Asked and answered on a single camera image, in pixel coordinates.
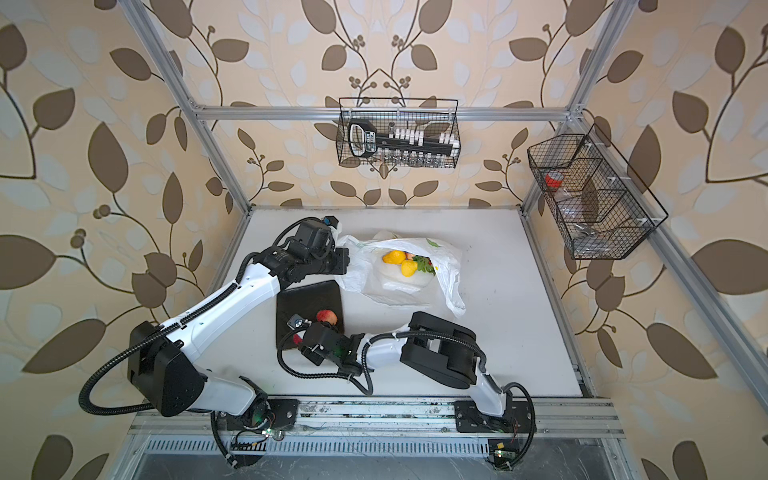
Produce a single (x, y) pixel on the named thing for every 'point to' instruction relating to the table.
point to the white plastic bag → (362, 271)
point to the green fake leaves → (424, 264)
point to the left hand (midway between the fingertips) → (353, 256)
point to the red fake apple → (327, 315)
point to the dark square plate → (306, 301)
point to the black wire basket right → (601, 210)
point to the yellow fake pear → (409, 267)
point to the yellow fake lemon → (394, 257)
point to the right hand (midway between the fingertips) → (306, 335)
